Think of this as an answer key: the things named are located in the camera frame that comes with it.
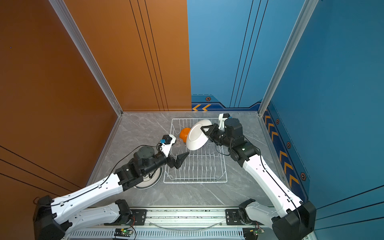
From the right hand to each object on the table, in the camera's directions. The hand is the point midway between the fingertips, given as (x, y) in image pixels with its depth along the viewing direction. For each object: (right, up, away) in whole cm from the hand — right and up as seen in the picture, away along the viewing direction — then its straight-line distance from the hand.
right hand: (199, 128), depth 70 cm
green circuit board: (-35, -50, +1) cm, 61 cm away
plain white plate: (-1, -4, 0) cm, 4 cm away
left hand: (-8, -8, -1) cm, 11 cm away
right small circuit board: (+28, -48, -1) cm, 56 cm away
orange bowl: (-10, -4, +28) cm, 30 cm away
